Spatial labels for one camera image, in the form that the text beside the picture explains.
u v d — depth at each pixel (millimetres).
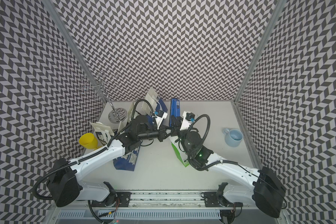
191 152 543
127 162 765
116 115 1083
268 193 399
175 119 656
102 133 807
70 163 429
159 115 652
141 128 601
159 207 715
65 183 392
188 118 567
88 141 806
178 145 666
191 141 518
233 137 908
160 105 968
